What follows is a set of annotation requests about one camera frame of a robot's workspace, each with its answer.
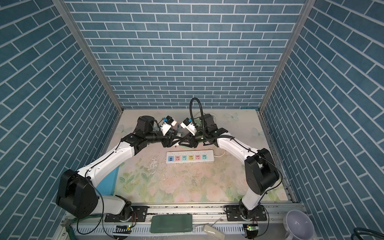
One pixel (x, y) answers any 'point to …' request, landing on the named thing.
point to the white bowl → (298, 225)
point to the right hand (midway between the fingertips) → (180, 139)
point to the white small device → (213, 233)
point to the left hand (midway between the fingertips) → (179, 135)
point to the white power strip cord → (219, 156)
